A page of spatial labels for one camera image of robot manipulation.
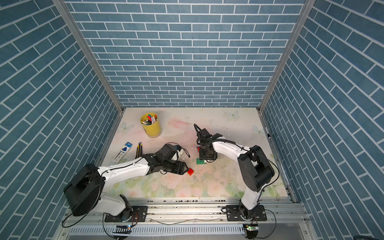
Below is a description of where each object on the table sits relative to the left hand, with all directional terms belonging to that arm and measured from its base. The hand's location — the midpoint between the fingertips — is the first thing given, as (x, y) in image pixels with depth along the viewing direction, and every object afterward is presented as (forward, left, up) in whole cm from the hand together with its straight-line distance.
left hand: (187, 170), depth 83 cm
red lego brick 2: (+1, -2, -4) cm, 4 cm away
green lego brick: (+7, -7, -4) cm, 11 cm away
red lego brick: (+17, -6, -4) cm, 18 cm away
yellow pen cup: (+32, +26, +5) cm, 42 cm away
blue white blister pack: (+18, +41, -5) cm, 45 cm away
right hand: (+9, -10, -2) cm, 14 cm away
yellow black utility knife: (+13, +31, -4) cm, 34 cm away
